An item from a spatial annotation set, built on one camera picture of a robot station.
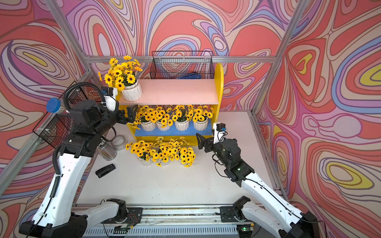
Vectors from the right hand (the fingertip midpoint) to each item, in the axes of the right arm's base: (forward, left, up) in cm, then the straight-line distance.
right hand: (204, 136), depth 73 cm
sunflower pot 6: (+14, +12, -1) cm, 18 cm away
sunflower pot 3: (-3, +10, -12) cm, 16 cm away
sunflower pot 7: (+14, +1, -1) cm, 14 cm away
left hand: (+6, +33, +18) cm, 38 cm away
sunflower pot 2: (-2, +22, -11) cm, 24 cm away
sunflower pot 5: (+11, +22, +1) cm, 24 cm away
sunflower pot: (-1, +33, -11) cm, 34 cm away
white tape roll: (+12, +54, -20) cm, 59 cm away
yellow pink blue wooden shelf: (+21, +19, 0) cm, 28 cm away
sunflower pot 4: (+13, +31, +1) cm, 34 cm away
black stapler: (-7, +57, -21) cm, 61 cm away
